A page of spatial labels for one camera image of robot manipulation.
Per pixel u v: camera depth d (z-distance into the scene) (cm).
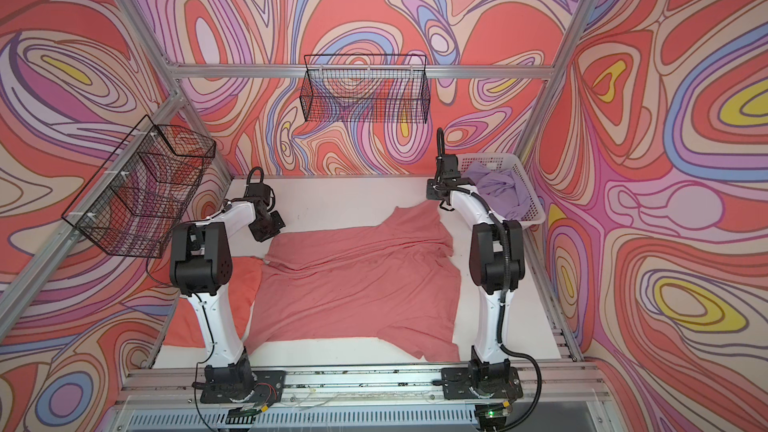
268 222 88
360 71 87
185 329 82
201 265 56
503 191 107
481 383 66
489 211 59
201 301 57
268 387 72
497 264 56
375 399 73
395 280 92
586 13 76
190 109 97
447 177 78
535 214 99
